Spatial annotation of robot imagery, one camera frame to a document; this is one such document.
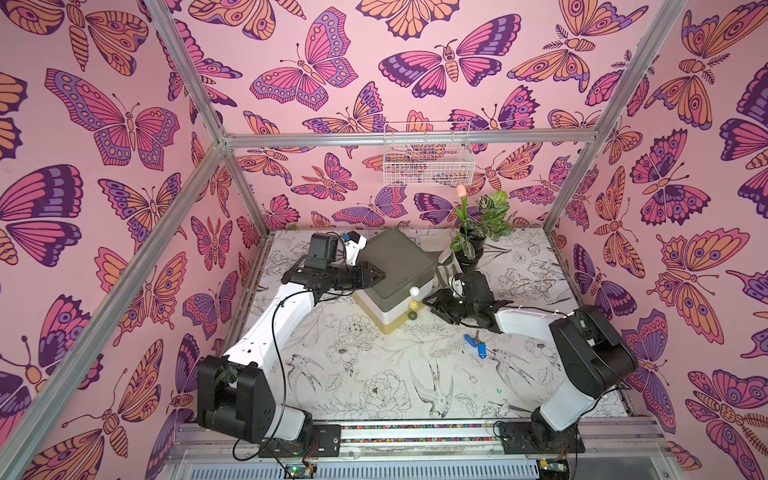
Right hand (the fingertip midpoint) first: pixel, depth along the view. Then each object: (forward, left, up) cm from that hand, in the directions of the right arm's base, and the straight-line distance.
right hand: (420, 307), depth 90 cm
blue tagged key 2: (-9, -19, -8) cm, 23 cm away
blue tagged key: (-7, -16, -7) cm, 19 cm away
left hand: (+1, +11, +15) cm, 19 cm away
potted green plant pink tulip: (+18, -21, +18) cm, 33 cm away
